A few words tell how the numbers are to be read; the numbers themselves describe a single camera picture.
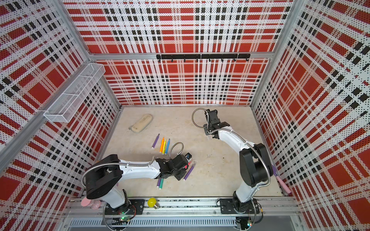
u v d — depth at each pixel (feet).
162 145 3.21
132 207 2.40
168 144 3.23
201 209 2.41
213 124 2.23
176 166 2.20
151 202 2.40
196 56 2.87
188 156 2.55
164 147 3.14
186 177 2.76
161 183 2.69
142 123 3.53
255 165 1.51
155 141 3.30
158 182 2.69
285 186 2.63
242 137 1.75
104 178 1.45
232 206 2.40
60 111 2.22
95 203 2.37
